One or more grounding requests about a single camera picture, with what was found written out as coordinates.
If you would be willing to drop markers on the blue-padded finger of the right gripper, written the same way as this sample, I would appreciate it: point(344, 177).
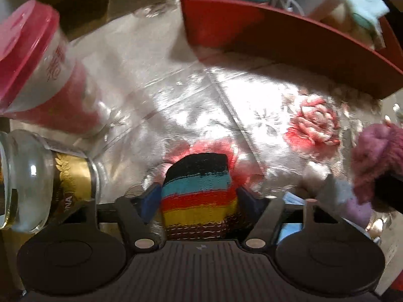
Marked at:
point(337, 196)

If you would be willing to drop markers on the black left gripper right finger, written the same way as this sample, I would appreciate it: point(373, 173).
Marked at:
point(265, 214)

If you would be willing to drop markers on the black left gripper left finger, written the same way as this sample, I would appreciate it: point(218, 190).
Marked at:
point(134, 216)

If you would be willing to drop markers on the maroon knitted hat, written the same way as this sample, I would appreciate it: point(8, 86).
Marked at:
point(378, 150)

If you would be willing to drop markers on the striped colourful knitted sock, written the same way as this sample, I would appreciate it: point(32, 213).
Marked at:
point(198, 198)

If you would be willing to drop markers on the clear glass jar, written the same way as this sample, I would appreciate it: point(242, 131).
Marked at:
point(41, 179)

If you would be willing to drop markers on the plastic jar with pink lid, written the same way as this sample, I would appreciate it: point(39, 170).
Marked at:
point(42, 80)

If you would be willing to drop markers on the red cardboard box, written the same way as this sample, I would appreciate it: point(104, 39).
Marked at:
point(246, 27)

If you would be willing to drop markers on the beige plush toy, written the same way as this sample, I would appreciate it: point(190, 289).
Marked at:
point(341, 20)

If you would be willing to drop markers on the mint green towel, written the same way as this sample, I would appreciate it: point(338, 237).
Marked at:
point(367, 13)

